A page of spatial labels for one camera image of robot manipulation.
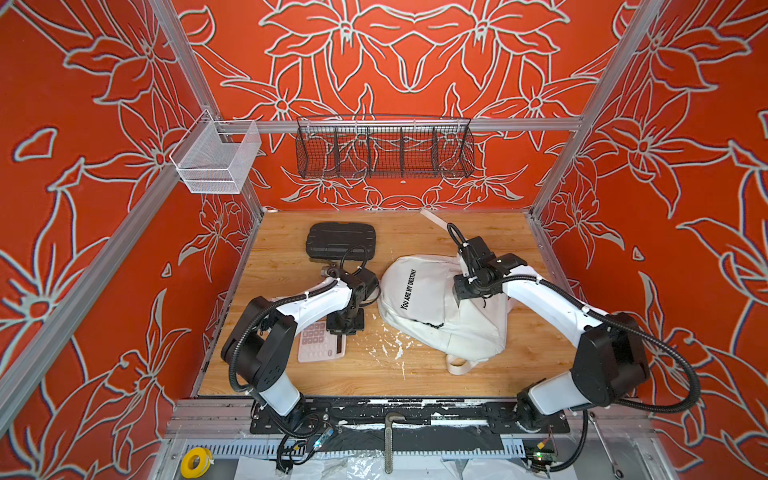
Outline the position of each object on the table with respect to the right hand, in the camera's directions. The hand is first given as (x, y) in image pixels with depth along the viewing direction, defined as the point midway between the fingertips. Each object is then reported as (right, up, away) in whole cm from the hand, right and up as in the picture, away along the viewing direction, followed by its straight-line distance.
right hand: (458, 286), depth 86 cm
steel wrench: (+31, -39, -20) cm, 53 cm away
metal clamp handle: (-21, -34, -17) cm, 43 cm away
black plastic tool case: (-35, +13, +14) cm, 41 cm away
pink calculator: (-41, -16, -3) cm, 44 cm away
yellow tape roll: (-64, -37, -19) cm, 76 cm away
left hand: (-32, -13, -1) cm, 35 cm away
